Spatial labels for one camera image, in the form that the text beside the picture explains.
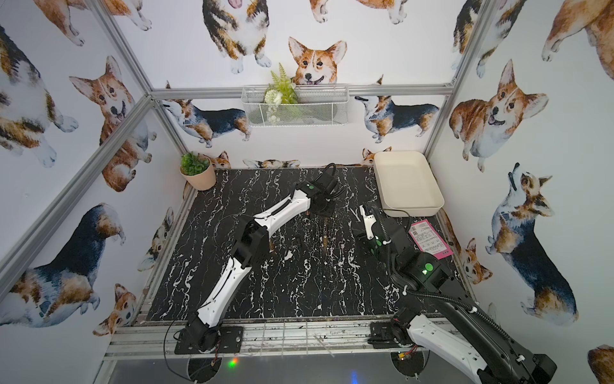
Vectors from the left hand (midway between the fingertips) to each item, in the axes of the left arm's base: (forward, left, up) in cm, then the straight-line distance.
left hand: (333, 208), depth 100 cm
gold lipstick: (-2, +3, -5) cm, 7 cm away
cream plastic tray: (+13, -35, -2) cm, 37 cm away
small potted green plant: (+16, +58, +7) cm, 61 cm away
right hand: (-21, -6, +21) cm, 30 cm away
